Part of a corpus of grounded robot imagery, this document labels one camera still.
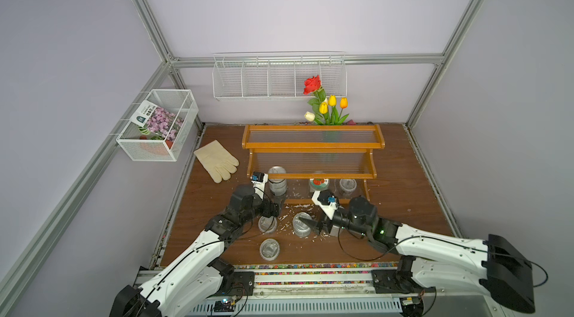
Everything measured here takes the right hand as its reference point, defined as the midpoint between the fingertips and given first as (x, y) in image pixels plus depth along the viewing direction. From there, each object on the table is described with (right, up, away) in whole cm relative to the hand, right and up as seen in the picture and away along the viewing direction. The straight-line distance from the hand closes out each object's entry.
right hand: (305, 204), depth 72 cm
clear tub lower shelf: (+18, +3, +17) cm, 25 cm away
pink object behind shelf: (+28, +32, +52) cm, 67 cm away
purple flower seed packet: (-50, +28, +2) cm, 57 cm away
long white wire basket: (-11, +51, +27) cm, 58 cm away
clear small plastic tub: (-14, -10, +9) cm, 19 cm away
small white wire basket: (-57, +20, +2) cm, 60 cm away
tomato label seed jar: (+6, +4, +15) cm, 16 cm away
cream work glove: (-41, +11, +33) cm, 54 cm away
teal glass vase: (+12, +23, +24) cm, 35 cm away
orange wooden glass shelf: (0, +12, +33) cm, 35 cm away
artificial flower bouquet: (+8, +32, +15) cm, 37 cm away
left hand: (-11, +1, +8) cm, 14 cm away
